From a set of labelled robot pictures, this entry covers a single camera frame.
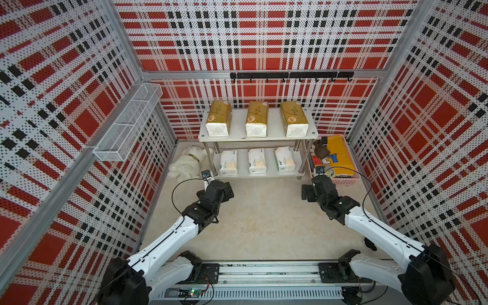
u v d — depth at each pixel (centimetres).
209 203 61
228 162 96
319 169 72
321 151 102
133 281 38
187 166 98
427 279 40
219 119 71
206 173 71
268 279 73
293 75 90
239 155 104
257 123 70
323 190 62
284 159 96
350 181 96
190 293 69
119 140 71
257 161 96
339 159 102
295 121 70
